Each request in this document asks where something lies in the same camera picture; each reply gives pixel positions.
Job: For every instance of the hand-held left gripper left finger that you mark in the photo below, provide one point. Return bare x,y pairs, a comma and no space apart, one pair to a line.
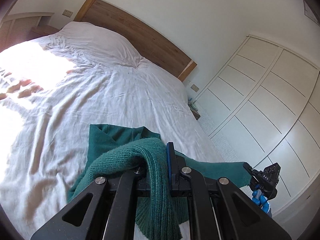
130,180

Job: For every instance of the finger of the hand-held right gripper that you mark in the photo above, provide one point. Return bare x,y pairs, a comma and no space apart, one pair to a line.
247,168

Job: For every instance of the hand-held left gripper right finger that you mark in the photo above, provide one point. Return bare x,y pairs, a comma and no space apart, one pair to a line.
170,160

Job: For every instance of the green knitted sweater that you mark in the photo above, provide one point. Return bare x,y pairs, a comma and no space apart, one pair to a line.
150,155

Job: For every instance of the person's right hand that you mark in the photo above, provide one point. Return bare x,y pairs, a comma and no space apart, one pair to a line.
262,202

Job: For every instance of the wooden nightstand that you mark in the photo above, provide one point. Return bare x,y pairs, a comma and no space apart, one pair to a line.
45,31
195,112

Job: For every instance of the small greenish box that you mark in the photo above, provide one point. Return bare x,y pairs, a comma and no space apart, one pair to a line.
192,101

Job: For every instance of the white wardrobe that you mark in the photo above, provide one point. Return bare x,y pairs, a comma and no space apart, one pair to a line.
262,105

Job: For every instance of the white pillow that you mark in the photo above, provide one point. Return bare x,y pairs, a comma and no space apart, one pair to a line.
100,45
165,82

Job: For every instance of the bed with white duvet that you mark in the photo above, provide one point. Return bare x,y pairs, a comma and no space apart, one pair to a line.
87,92

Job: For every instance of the wooden headboard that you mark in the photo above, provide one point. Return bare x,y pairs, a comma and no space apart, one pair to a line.
140,35

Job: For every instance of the ceiling hatch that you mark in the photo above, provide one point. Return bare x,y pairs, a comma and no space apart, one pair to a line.
312,12

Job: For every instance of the white slatted radiator cover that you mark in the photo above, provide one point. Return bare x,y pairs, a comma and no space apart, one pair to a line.
22,27

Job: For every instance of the wall socket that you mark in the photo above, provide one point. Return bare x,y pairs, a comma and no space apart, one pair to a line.
68,12
195,87

